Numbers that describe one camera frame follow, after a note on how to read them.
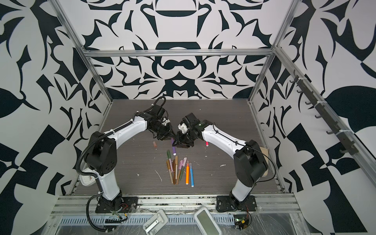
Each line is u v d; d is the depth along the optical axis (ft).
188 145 2.48
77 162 2.93
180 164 2.86
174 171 2.77
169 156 2.96
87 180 2.60
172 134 2.75
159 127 2.55
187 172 2.76
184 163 2.86
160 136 2.65
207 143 1.92
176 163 2.86
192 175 2.72
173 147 2.63
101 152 1.62
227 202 2.44
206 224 2.17
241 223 2.32
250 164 1.49
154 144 3.09
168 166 2.85
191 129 2.20
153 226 2.21
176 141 2.50
